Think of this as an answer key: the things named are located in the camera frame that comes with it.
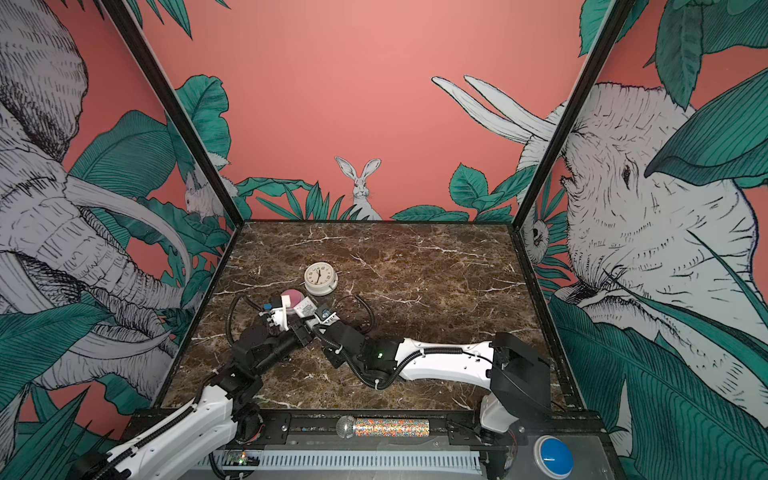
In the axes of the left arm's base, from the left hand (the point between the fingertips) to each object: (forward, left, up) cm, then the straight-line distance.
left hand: (325, 314), depth 77 cm
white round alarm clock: (+20, +6, -12) cm, 24 cm away
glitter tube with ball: (-24, -6, -12) cm, 28 cm away
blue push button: (-32, -55, -14) cm, 65 cm away
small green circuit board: (-29, +20, -16) cm, 39 cm away
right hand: (-5, 0, -1) cm, 5 cm away
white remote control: (+1, +5, +1) cm, 5 cm away
